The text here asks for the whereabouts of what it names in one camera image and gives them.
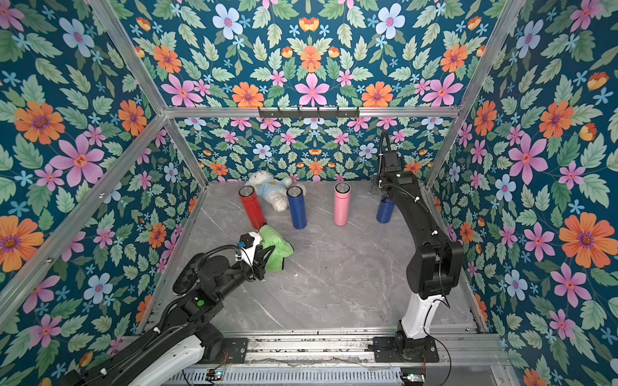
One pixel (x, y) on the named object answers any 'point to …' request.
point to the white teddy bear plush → (273, 190)
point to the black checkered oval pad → (187, 277)
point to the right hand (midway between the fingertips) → (393, 182)
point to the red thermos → (252, 206)
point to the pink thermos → (342, 192)
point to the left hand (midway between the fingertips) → (274, 245)
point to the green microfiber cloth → (273, 260)
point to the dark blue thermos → (296, 199)
